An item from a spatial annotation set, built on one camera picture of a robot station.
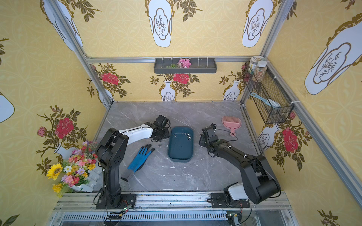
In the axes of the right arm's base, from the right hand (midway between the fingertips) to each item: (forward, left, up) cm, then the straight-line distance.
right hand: (207, 138), depth 93 cm
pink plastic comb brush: (+16, -20, -4) cm, 26 cm away
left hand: (+5, +31, -4) cm, 32 cm away
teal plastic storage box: (-2, +17, -6) cm, 18 cm away
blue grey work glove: (-18, +41, 0) cm, 45 cm away
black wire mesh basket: (+25, -39, +22) cm, 51 cm away
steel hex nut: (-4, +31, -4) cm, 32 cm away
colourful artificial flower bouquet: (-28, +67, +13) cm, 74 cm away
